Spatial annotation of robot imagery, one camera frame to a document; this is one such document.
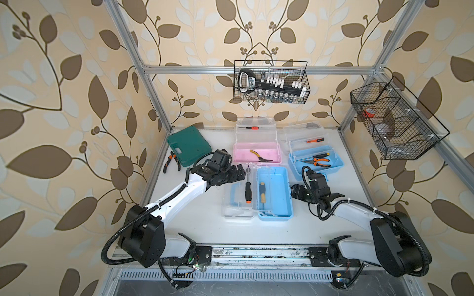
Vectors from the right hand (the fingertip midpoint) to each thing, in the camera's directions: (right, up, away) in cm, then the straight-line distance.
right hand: (294, 191), depth 92 cm
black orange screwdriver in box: (+16, +17, +12) cm, 26 cm away
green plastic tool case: (-58, +24, +17) cm, 65 cm away
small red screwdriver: (-21, +34, +13) cm, 42 cm away
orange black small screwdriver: (+15, +26, +11) cm, 32 cm away
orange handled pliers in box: (+14, +14, +10) cm, 23 cm away
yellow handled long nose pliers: (-16, +15, +13) cm, 26 cm away
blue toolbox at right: (+13, +24, +19) cm, 33 cm away
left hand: (-29, +11, -9) cm, 32 cm away
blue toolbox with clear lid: (-9, -7, -3) cm, 11 cm away
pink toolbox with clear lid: (-19, +25, +12) cm, 33 cm away
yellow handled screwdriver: (-16, +1, 0) cm, 16 cm away
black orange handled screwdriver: (-24, +3, -13) cm, 27 cm away
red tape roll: (+30, +38, -11) cm, 50 cm away
